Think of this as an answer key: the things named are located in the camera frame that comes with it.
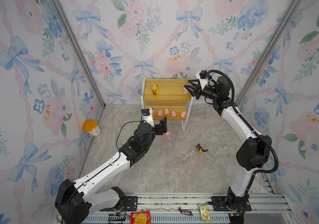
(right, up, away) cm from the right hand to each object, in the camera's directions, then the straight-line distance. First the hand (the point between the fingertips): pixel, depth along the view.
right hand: (188, 82), depth 77 cm
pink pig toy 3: (-7, -17, +13) cm, 23 cm away
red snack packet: (-26, -69, -9) cm, 74 cm away
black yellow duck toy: (+10, -40, +14) cm, 44 cm away
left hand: (-16, -19, -6) cm, 26 cm away
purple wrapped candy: (-2, -68, -7) cm, 68 cm away
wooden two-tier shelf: (-12, -9, +2) cm, 15 cm away
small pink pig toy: (-10, -31, +23) cm, 40 cm away
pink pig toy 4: (-1, -18, +13) cm, 22 cm away
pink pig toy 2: (-12, -16, +15) cm, 25 cm away
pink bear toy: (-20, -15, +15) cm, 30 cm away
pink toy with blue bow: (-1, -5, +2) cm, 5 cm away
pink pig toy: (-16, -17, +14) cm, 27 cm away
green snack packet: (+7, -68, -7) cm, 69 cm away
